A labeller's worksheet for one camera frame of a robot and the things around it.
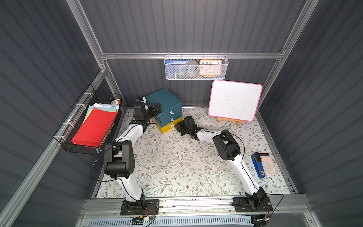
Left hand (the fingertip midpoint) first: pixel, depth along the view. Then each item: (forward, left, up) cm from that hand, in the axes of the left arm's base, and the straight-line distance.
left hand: (154, 106), depth 93 cm
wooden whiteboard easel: (0, -60, -16) cm, 62 cm away
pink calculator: (-33, -72, -20) cm, 82 cm away
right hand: (-1, -13, -17) cm, 21 cm away
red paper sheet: (-23, +27, +7) cm, 36 cm away
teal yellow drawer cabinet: (-3, -11, -7) cm, 13 cm away
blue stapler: (-32, -65, -17) cm, 74 cm away
